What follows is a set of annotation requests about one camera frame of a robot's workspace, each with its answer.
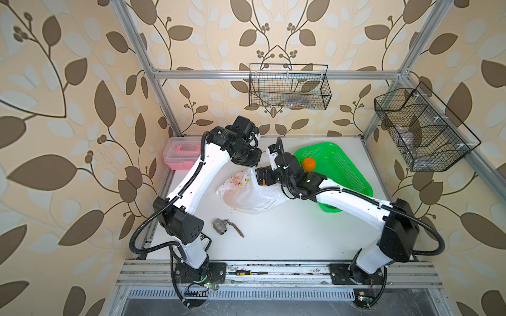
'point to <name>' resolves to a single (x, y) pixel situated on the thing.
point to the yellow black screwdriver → (248, 272)
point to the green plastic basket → (331, 162)
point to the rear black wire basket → (298, 86)
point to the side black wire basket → (428, 135)
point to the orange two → (264, 183)
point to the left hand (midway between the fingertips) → (254, 159)
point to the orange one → (309, 164)
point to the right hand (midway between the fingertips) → (262, 169)
